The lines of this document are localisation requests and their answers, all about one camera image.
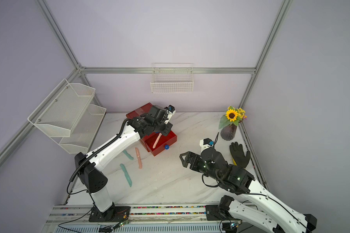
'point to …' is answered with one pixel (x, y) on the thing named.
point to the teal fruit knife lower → (126, 174)
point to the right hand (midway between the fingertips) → (187, 160)
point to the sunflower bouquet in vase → (229, 122)
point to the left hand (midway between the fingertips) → (167, 126)
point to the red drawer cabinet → (135, 113)
